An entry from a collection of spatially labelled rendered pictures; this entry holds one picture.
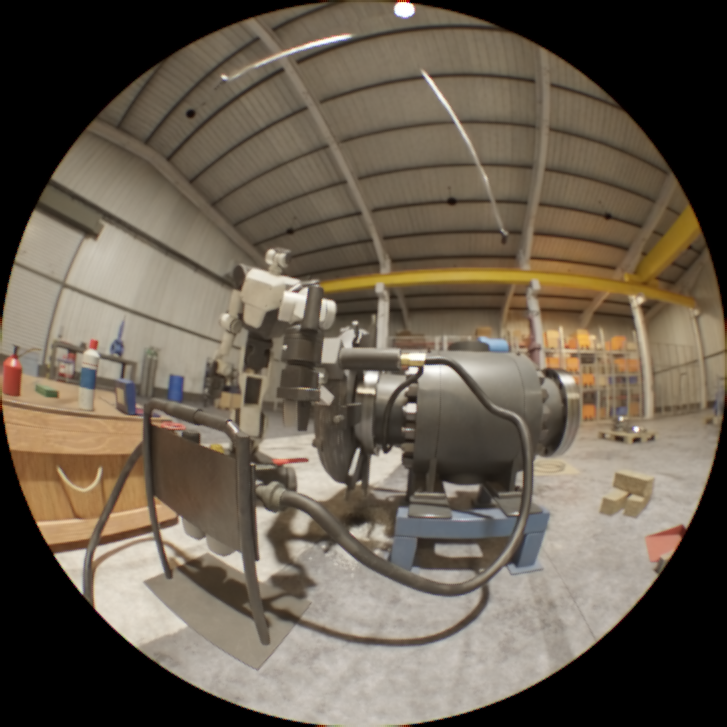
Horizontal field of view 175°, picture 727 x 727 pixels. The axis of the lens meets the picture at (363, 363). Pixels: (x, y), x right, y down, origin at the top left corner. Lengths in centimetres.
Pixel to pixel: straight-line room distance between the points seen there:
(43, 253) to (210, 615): 915
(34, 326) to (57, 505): 799
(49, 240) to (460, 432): 976
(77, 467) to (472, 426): 135
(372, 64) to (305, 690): 847
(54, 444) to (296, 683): 84
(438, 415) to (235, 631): 92
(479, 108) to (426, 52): 217
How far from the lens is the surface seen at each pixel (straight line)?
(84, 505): 101
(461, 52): 802
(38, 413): 89
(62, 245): 931
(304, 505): 41
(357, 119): 820
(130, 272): 937
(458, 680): 70
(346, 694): 65
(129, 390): 96
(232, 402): 786
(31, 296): 901
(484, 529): 89
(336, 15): 809
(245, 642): 72
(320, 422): 85
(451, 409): 87
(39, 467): 95
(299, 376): 46
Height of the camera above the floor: 61
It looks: 10 degrees up
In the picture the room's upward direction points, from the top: 4 degrees clockwise
